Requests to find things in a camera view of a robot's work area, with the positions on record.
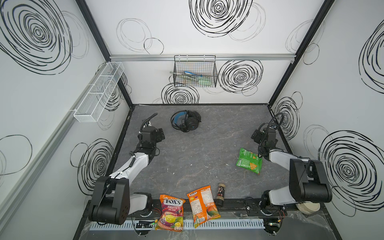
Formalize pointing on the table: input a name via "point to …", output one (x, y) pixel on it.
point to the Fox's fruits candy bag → (171, 217)
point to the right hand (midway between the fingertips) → (262, 133)
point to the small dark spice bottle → (220, 195)
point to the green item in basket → (194, 80)
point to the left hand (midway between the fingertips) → (153, 130)
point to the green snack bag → (249, 160)
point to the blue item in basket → (191, 73)
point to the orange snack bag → (203, 205)
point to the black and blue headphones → (185, 120)
